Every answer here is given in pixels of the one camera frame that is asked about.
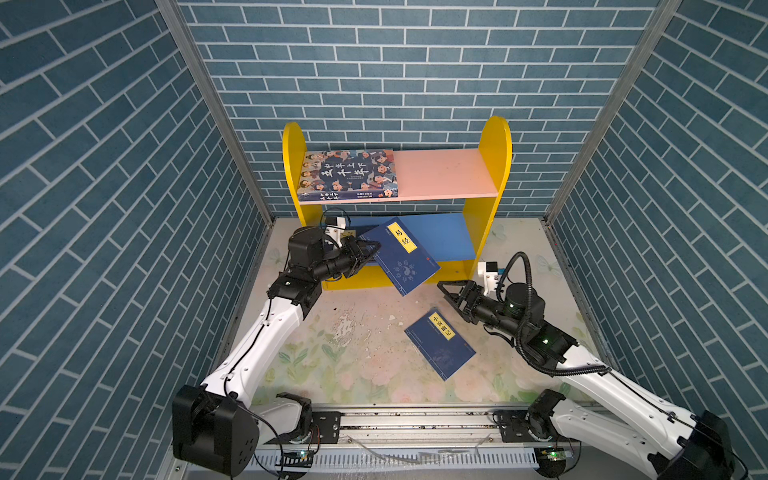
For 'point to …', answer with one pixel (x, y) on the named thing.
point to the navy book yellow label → (401, 255)
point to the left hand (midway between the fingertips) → (382, 247)
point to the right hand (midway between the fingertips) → (438, 288)
